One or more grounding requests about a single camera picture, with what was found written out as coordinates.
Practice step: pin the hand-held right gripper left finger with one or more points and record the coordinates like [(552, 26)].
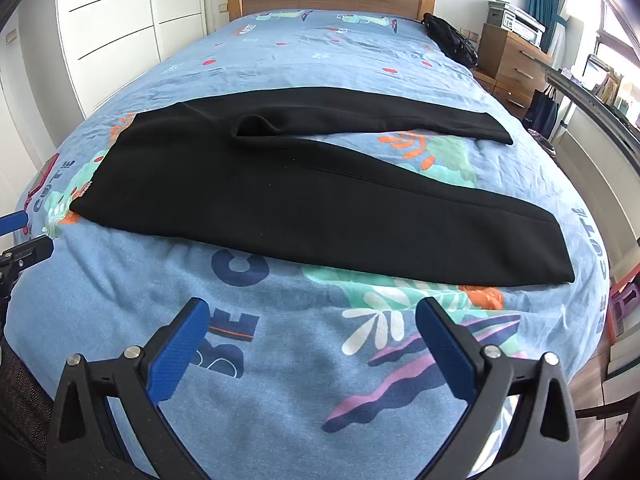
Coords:
[(180, 345)]

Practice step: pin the white printer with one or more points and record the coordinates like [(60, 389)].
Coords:
[(522, 22)]

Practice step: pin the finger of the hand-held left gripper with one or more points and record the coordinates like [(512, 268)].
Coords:
[(30, 252), (14, 222)]

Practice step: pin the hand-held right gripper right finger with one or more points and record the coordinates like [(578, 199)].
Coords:
[(447, 347)]

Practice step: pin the teal curtain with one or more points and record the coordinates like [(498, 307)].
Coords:
[(542, 0)]

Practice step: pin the black pants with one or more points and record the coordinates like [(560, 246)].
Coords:
[(300, 200)]

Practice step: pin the blue printed bed sheet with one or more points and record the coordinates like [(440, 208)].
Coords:
[(300, 60)]

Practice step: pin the black backpack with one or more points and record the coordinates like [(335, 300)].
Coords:
[(452, 40)]

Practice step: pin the grey herringbone clothing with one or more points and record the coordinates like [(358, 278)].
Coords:
[(22, 410)]

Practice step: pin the dark blue shopping bag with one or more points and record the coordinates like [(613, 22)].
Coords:
[(541, 112)]

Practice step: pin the pink plastic stool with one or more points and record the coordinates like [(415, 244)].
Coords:
[(625, 305)]

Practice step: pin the white wardrobe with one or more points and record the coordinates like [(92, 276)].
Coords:
[(115, 25)]

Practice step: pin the glass top desk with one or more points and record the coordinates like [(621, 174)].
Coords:
[(585, 95)]

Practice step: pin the tall wooden chest of drawers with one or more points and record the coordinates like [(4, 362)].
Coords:
[(515, 55)]

